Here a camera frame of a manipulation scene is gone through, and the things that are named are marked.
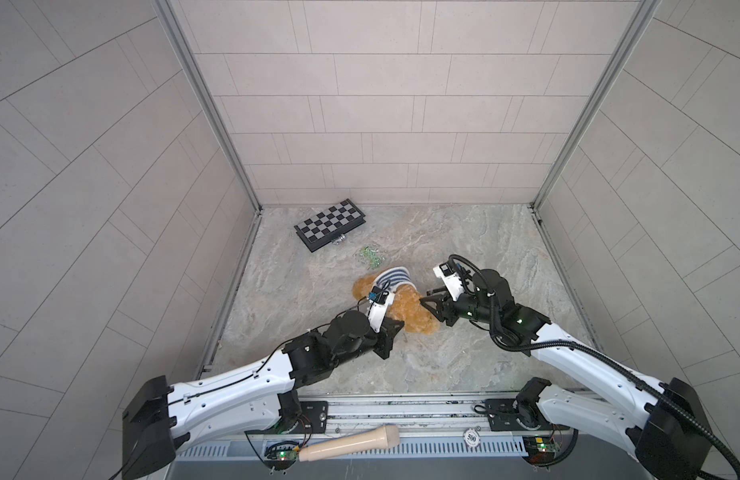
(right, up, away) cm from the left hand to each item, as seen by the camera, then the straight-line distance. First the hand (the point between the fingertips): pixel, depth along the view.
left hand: (410, 326), depth 69 cm
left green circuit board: (-29, -27, -5) cm, 40 cm away
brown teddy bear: (-1, +4, +1) cm, 5 cm away
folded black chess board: (-29, +23, +36) cm, 51 cm away
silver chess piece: (-22, +19, +36) cm, 46 cm away
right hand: (+4, +5, +5) cm, 8 cm away
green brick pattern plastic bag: (-12, +15, +33) cm, 38 cm away
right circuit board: (+30, -28, -1) cm, 41 cm away
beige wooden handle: (-12, -25, -4) cm, 28 cm away
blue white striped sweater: (-4, +10, +9) cm, 14 cm away
